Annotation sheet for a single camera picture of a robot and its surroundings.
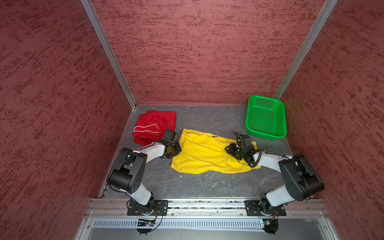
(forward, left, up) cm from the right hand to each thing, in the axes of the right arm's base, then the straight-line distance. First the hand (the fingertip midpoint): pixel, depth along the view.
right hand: (225, 152), depth 93 cm
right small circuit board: (-39, -17, -3) cm, 42 cm away
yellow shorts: (0, +16, 0) cm, 16 cm away
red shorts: (+20, +49, +3) cm, 53 cm away
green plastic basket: (+29, -37, -1) cm, 47 cm away
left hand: (0, +29, -1) cm, 29 cm away
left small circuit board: (-36, +45, -3) cm, 58 cm away
